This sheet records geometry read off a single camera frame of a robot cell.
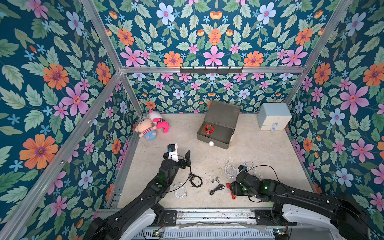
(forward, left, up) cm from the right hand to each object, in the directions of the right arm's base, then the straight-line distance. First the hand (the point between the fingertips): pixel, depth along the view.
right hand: (232, 189), depth 80 cm
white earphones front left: (-2, +29, -3) cm, 29 cm away
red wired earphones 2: (+2, +2, -3) cm, 4 cm away
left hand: (+16, +27, +14) cm, 34 cm away
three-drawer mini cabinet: (+57, +4, -5) cm, 58 cm away
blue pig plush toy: (+36, +55, +5) cm, 66 cm away
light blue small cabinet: (+44, -30, +12) cm, 54 cm away
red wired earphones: (+31, +13, +13) cm, 36 cm away
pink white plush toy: (+45, +51, +8) cm, 69 cm away
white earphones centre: (+11, 0, -1) cm, 11 cm away
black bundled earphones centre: (+2, +7, -2) cm, 7 cm away
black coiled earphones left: (+5, +21, -3) cm, 21 cm away
